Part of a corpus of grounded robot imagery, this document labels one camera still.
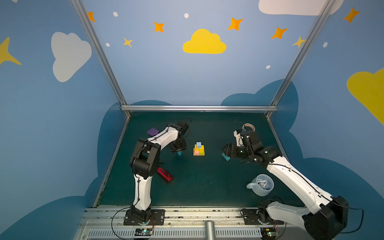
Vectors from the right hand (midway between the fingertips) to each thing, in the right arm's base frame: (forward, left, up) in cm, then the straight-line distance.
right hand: (229, 147), depth 80 cm
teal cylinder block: (+4, +29, -16) cm, 33 cm away
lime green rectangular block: (+5, +15, -17) cm, 23 cm away
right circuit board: (-36, -19, -20) cm, 45 cm away
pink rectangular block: (+6, +18, -16) cm, 25 cm away
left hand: (+6, +27, -15) cm, 32 cm away
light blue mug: (-13, -21, -18) cm, 30 cm away
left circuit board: (-39, +41, -18) cm, 59 cm away
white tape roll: (+33, -22, -18) cm, 43 cm away
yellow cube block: (+7, +18, -14) cm, 24 cm away
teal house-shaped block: (+3, -2, -17) cm, 18 cm away
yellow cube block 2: (+7, +14, -14) cm, 21 cm away
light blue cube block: (+7, +16, -10) cm, 21 cm away
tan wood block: (+5, +19, -19) cm, 27 cm away
